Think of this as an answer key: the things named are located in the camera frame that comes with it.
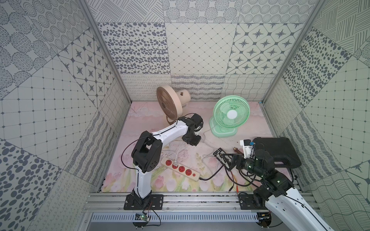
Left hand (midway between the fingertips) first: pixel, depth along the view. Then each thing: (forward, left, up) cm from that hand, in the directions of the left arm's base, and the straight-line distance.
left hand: (194, 140), depth 90 cm
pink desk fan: (+12, +13, +23) cm, 29 cm away
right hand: (-13, -18, +7) cm, 23 cm away
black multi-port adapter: (-8, -15, -5) cm, 17 cm away
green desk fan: (+9, -20, +17) cm, 28 cm away
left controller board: (-39, +26, -8) cm, 48 cm away
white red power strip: (-16, +8, -5) cm, 19 cm away
